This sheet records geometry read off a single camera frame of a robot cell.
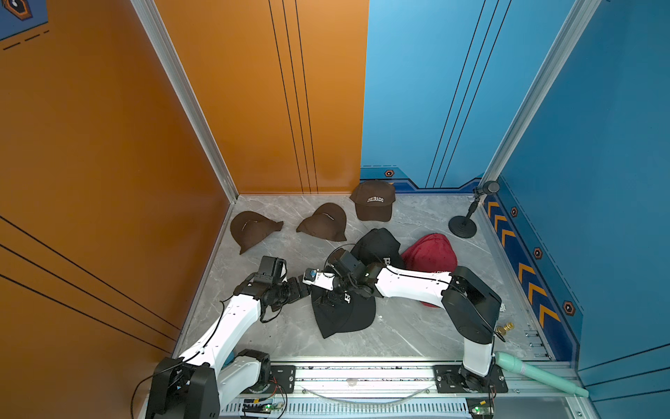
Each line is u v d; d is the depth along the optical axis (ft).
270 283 2.12
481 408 2.33
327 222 3.44
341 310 2.66
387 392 2.38
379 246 2.92
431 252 2.88
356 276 2.20
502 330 2.62
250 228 3.34
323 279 2.40
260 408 2.28
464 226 3.53
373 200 3.68
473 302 1.65
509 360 2.44
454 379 2.38
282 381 2.42
